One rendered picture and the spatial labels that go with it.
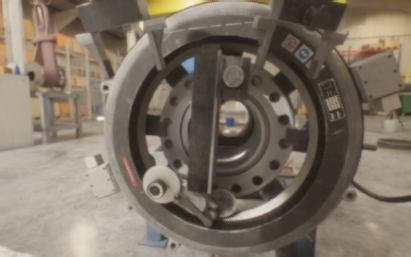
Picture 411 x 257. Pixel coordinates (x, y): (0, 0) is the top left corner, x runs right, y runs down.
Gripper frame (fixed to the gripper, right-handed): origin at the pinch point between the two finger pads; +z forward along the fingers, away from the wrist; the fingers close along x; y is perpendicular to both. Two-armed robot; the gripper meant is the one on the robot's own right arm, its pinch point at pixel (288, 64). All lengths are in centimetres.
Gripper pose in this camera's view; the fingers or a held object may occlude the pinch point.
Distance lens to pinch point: 51.5
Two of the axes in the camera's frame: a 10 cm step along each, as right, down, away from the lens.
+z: -1.6, 8.6, 4.9
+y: 0.8, 5.1, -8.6
